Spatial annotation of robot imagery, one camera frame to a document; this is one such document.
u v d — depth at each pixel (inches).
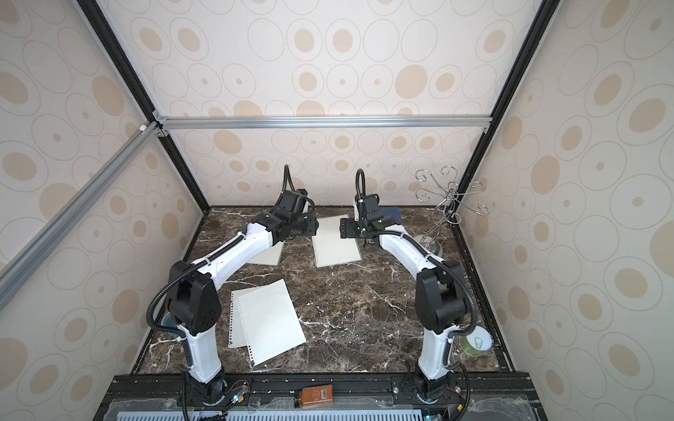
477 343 30.5
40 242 21.8
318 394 27.6
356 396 28.8
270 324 34.8
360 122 49.7
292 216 27.0
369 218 28.0
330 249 42.1
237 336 33.2
